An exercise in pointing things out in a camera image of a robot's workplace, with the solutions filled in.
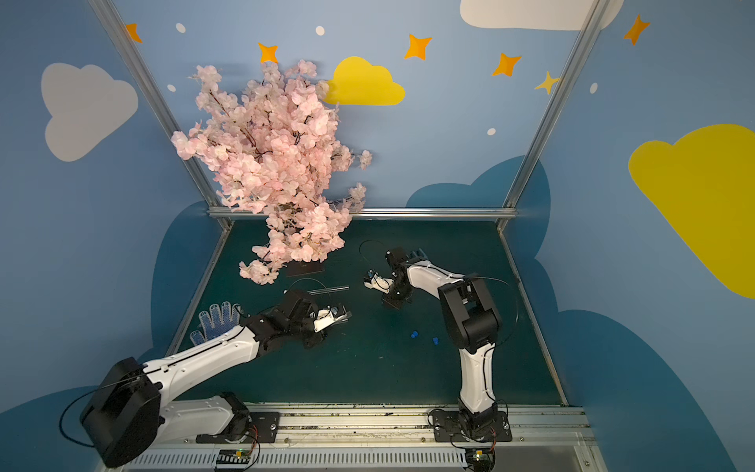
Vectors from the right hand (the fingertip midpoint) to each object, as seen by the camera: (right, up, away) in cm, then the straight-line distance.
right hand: (393, 297), depth 99 cm
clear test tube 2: (-16, +1, -27) cm, 31 cm away
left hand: (-20, -4, -14) cm, 24 cm away
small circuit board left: (-42, -36, -26) cm, 61 cm away
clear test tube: (-24, +2, +5) cm, 24 cm away
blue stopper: (+6, -10, -9) cm, 15 cm away
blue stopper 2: (+13, -12, -9) cm, 20 cm away
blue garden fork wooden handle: (+11, +15, +11) cm, 22 cm away
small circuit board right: (+20, -36, -26) cm, 49 cm away
